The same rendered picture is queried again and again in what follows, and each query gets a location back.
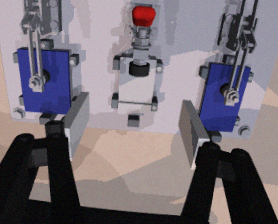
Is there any blue rectangular plate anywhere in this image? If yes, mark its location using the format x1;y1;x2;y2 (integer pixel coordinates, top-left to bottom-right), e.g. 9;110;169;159
17;47;73;115

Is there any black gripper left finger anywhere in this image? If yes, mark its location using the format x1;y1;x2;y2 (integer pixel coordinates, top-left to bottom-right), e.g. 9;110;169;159
0;92;90;224

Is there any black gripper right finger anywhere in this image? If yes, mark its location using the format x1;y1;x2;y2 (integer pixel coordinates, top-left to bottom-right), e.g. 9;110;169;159
178;100;278;224

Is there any blue rectangular block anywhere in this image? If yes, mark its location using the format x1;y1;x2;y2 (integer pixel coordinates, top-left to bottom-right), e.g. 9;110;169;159
198;62;251;132

